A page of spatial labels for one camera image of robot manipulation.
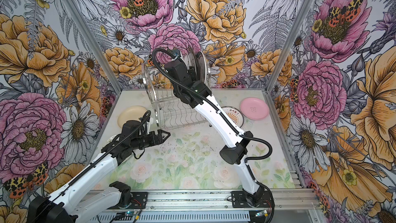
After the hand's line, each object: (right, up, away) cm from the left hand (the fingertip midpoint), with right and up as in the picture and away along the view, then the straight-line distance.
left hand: (163, 140), depth 80 cm
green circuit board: (-13, -31, -9) cm, 35 cm away
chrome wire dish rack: (-2, +13, +22) cm, 26 cm away
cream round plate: (-28, +12, +25) cm, 39 cm away
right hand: (+12, +33, -9) cm, 36 cm away
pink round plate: (+57, +15, +31) cm, 67 cm away
